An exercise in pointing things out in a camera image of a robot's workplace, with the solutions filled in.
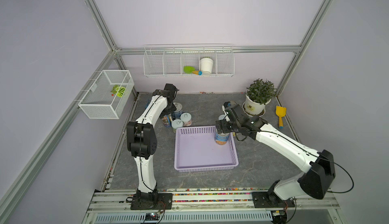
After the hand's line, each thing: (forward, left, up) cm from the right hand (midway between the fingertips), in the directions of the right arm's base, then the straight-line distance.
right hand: (222, 122), depth 81 cm
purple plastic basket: (-7, +15, -19) cm, 25 cm away
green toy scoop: (+37, +19, +7) cm, 43 cm away
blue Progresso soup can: (-4, 0, -11) cm, 11 cm away
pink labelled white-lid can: (+12, +21, -14) cm, 28 cm away
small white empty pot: (+33, +8, +13) cm, 36 cm away
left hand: (+12, +32, -5) cm, 34 cm away
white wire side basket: (+12, +63, +8) cm, 65 cm away
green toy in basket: (+13, +56, +11) cm, 59 cm away
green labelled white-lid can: (+8, +28, -13) cm, 32 cm away
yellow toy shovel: (+21, -46, -18) cm, 54 cm away
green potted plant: (+22, -26, +1) cm, 34 cm away
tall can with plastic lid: (+9, +34, -12) cm, 37 cm away
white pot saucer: (+17, -23, -17) cm, 34 cm away
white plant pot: (+19, -24, -11) cm, 33 cm away
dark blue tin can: (+14, +28, -12) cm, 33 cm away
